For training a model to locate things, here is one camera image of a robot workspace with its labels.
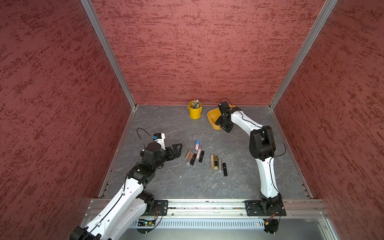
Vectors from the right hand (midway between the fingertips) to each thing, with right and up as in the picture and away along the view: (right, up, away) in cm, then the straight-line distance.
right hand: (220, 128), depth 102 cm
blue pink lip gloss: (-16, -11, -6) cm, 21 cm away
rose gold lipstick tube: (-21, -18, -11) cm, 29 cm away
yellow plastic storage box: (-5, +9, +8) cm, 13 cm away
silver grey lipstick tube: (-3, -21, -15) cm, 26 cm away
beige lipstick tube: (-22, -16, -10) cm, 29 cm away
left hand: (-28, -11, -24) cm, 38 cm away
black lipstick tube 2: (0, -24, -15) cm, 28 cm away
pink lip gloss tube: (-15, -15, -9) cm, 23 cm away
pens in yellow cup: (-17, +17, -3) cm, 24 cm away
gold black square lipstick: (-5, -20, -14) cm, 25 cm away
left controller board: (-43, -45, -30) cm, 69 cm away
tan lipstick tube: (-7, -19, -13) cm, 24 cm away
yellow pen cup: (-18, +10, +7) cm, 22 cm away
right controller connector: (+19, -45, -33) cm, 59 cm away
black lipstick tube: (-14, -18, -11) cm, 25 cm away
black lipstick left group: (-19, -19, -13) cm, 30 cm away
